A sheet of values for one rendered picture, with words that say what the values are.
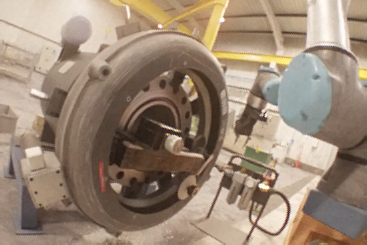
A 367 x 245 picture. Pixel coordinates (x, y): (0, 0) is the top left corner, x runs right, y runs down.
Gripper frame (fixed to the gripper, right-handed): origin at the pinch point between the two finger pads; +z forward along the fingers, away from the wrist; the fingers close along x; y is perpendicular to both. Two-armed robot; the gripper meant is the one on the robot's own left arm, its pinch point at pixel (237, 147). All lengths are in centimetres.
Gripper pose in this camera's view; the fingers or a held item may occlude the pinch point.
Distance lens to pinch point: 92.1
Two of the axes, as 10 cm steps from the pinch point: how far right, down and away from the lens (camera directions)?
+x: -9.5, -2.2, -2.4
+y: -1.3, -4.4, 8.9
